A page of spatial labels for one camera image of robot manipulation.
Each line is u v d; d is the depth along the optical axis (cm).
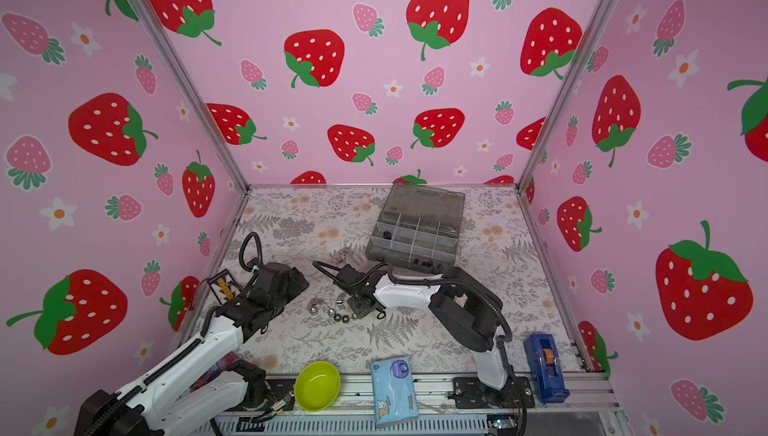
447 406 73
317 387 76
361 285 69
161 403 44
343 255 101
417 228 102
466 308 52
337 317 87
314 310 88
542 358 74
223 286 92
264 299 63
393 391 69
